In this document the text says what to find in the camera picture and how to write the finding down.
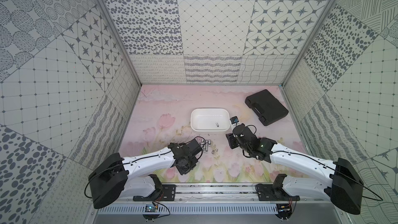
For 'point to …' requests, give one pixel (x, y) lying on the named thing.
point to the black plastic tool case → (266, 107)
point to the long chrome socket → (209, 141)
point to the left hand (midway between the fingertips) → (198, 163)
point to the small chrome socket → (213, 151)
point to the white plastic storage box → (203, 120)
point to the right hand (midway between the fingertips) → (231, 135)
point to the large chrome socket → (205, 147)
